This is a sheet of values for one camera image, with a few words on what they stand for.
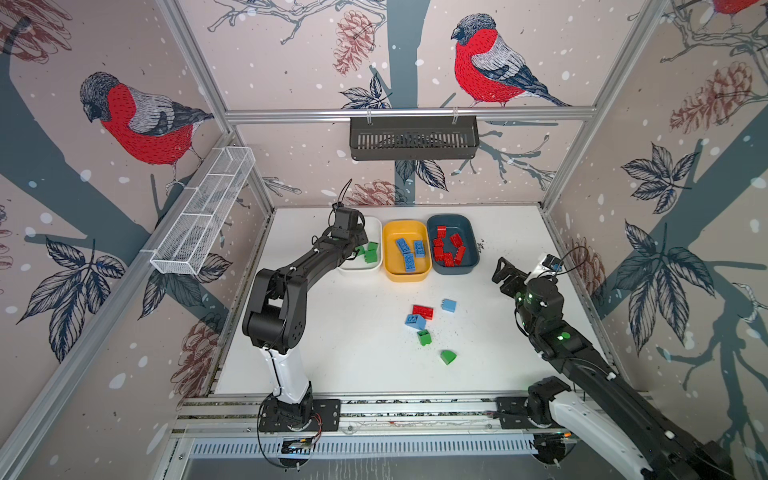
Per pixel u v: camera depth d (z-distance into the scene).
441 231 1.09
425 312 0.90
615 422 0.48
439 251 1.04
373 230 1.11
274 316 0.50
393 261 1.03
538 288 0.62
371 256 1.03
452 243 1.07
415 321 0.88
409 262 0.99
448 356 0.83
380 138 1.07
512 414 0.73
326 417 0.73
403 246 1.06
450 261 1.04
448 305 0.94
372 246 1.07
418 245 1.07
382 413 0.76
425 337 0.85
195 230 0.74
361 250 0.83
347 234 0.75
